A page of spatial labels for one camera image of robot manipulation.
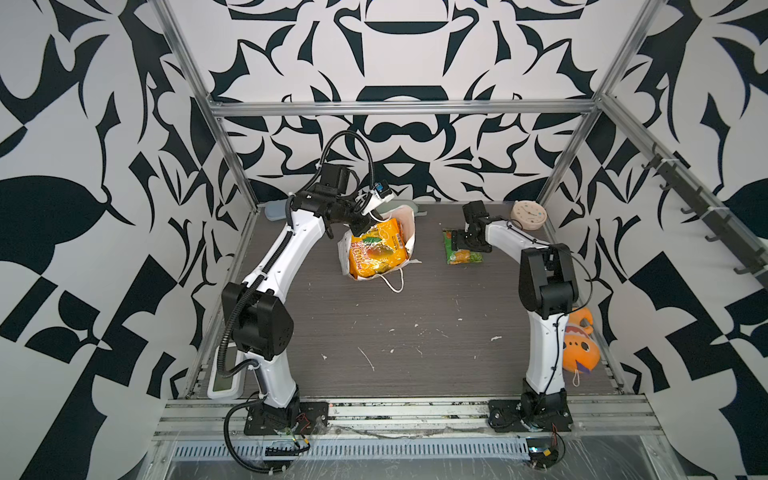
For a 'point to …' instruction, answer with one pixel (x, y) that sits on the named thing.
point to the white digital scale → (221, 387)
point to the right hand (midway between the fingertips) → (469, 239)
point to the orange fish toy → (580, 347)
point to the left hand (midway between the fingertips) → (379, 208)
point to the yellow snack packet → (379, 249)
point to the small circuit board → (542, 452)
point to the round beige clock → (528, 215)
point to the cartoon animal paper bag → (405, 216)
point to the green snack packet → (458, 256)
